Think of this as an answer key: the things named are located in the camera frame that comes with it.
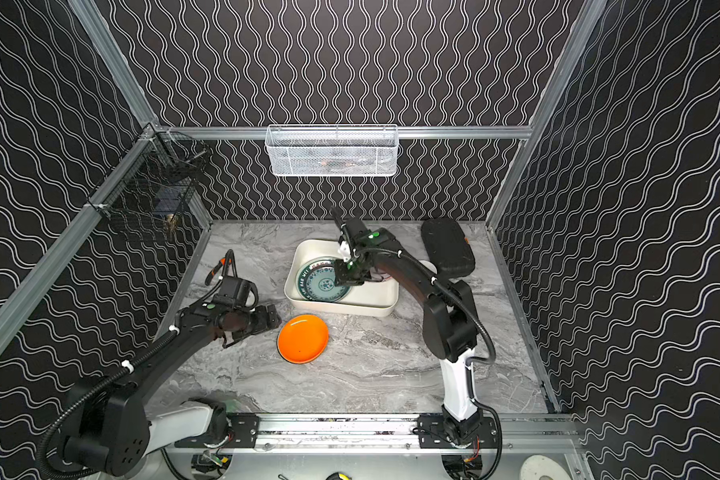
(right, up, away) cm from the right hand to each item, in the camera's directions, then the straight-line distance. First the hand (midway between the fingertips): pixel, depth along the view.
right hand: (340, 284), depth 88 cm
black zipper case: (+36, +12, +15) cm, 41 cm away
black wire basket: (-60, +34, +9) cm, 69 cm away
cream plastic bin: (+10, -5, +8) cm, 14 cm away
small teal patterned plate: (-9, 0, +13) cm, 16 cm away
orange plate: (-11, -16, 0) cm, 20 cm away
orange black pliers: (-46, +3, +17) cm, 49 cm away
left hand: (-20, -11, -3) cm, 23 cm away
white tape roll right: (+48, -41, -18) cm, 65 cm away
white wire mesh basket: (-4, +52, +37) cm, 64 cm away
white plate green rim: (-9, 0, +13) cm, 16 cm away
